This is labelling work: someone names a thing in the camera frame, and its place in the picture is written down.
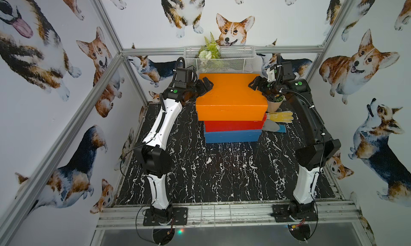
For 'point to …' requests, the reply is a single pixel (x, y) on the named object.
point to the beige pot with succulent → (273, 106)
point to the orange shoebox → (231, 99)
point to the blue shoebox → (229, 136)
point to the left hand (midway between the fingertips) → (212, 85)
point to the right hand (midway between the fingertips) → (249, 87)
